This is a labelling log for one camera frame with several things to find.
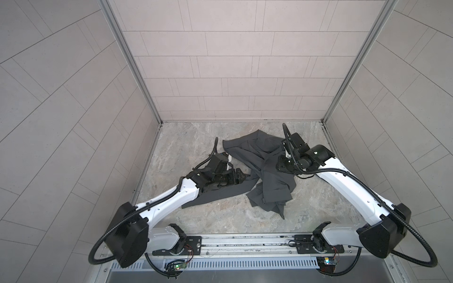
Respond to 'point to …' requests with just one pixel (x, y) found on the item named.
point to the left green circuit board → (174, 267)
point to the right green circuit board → (327, 264)
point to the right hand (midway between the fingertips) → (277, 169)
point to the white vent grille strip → (258, 263)
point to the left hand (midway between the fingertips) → (246, 178)
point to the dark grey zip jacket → (256, 152)
